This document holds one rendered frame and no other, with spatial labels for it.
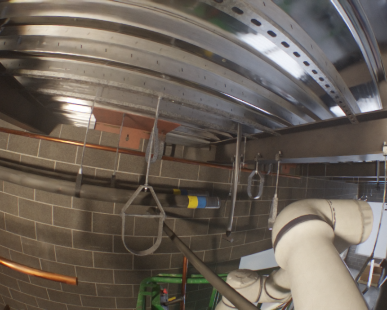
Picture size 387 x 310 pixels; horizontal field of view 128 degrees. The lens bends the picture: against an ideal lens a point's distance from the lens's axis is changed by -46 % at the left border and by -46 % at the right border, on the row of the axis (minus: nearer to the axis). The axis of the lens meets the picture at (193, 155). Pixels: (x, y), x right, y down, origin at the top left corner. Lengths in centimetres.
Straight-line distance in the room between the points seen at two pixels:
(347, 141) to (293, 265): 87
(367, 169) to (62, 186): 316
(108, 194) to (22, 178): 48
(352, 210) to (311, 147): 76
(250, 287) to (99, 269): 147
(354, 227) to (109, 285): 202
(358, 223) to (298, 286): 24
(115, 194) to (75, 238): 105
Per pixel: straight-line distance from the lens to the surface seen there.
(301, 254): 28
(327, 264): 25
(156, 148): 97
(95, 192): 86
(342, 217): 42
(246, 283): 87
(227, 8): 40
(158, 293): 122
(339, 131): 109
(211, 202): 102
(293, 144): 121
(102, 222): 171
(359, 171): 288
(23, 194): 191
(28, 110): 155
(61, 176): 121
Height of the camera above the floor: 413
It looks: 6 degrees up
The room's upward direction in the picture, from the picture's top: 7 degrees clockwise
